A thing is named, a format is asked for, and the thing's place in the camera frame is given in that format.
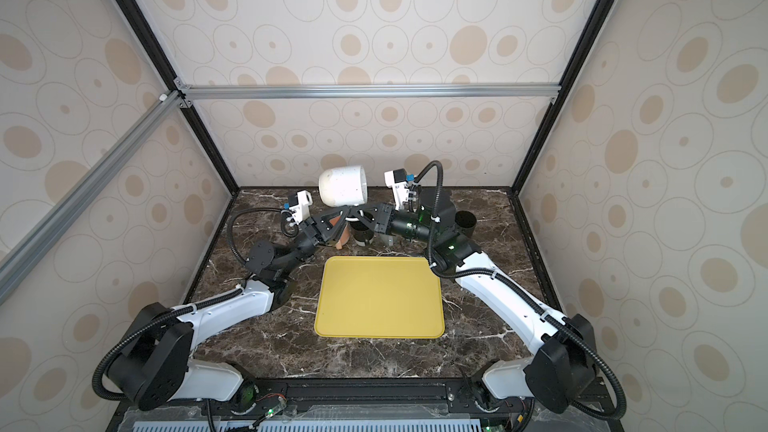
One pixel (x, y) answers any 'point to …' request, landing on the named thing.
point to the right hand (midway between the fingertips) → (354, 215)
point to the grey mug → (386, 239)
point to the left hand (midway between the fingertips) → (354, 217)
